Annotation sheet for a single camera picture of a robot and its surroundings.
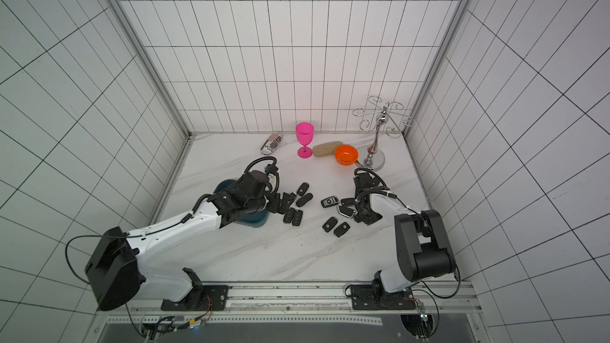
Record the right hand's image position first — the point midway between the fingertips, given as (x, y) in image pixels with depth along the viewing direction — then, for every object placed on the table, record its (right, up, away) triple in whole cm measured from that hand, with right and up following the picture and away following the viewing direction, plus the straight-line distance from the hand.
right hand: (361, 207), depth 94 cm
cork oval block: (-13, +24, +16) cm, 31 cm away
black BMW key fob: (-13, +2, -1) cm, 13 cm away
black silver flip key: (-7, -1, -2) cm, 7 cm away
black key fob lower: (-13, -5, -6) cm, 16 cm away
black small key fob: (-5, +2, +1) cm, 6 cm away
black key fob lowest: (-9, -7, -6) cm, 13 cm away
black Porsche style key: (-24, +2, +1) cm, 24 cm away
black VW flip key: (-24, +7, +4) cm, 25 cm away
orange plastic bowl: (-4, +21, +14) cm, 26 cm away
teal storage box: (-41, -2, -9) cm, 42 cm away
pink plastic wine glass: (-23, +30, +6) cm, 38 cm away
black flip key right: (-26, -3, -4) cm, 26 cm away
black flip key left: (-29, -2, -4) cm, 30 cm away
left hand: (-32, +5, -12) cm, 35 cm away
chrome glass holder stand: (+8, +36, -8) cm, 38 cm away
